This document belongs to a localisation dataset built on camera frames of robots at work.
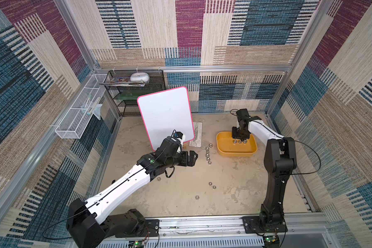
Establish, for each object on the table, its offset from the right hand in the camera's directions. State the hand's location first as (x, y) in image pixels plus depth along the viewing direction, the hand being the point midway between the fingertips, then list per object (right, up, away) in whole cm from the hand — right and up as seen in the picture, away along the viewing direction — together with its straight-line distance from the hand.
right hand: (235, 134), depth 101 cm
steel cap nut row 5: (-18, -17, -5) cm, 25 cm away
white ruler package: (-23, +2, +10) cm, 26 cm away
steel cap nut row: (-18, -9, +1) cm, 20 cm away
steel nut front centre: (-26, -33, -18) cm, 45 cm away
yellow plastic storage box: (-6, -8, -1) cm, 10 cm away
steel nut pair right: (-16, -29, -14) cm, 36 cm away
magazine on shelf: (-69, +31, -9) cm, 76 cm away
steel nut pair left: (-18, -27, -14) cm, 35 cm away
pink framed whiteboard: (-43, +13, -16) cm, 48 cm away
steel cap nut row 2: (-18, -11, -2) cm, 21 cm away
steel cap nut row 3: (-18, -13, -2) cm, 22 cm away
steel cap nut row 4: (-18, -15, -4) cm, 24 cm away
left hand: (-30, -9, -25) cm, 40 cm away
